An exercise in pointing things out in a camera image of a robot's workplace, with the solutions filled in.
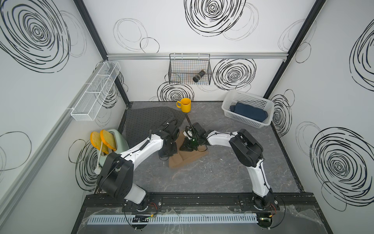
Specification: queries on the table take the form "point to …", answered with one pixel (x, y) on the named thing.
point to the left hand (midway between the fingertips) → (172, 154)
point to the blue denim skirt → (250, 111)
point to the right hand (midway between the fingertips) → (180, 149)
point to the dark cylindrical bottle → (196, 78)
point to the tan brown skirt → (182, 157)
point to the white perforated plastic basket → (231, 97)
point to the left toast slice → (95, 138)
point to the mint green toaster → (121, 146)
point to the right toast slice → (108, 139)
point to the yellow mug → (185, 105)
